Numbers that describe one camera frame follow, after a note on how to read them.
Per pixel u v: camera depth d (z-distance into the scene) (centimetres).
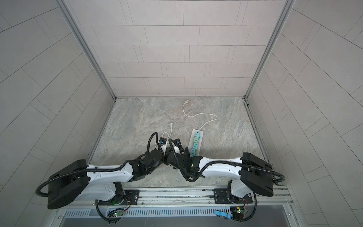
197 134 88
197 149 85
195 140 85
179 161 55
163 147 70
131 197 71
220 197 71
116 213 65
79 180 41
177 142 68
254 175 42
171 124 99
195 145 83
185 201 71
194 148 82
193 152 80
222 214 65
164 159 62
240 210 68
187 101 112
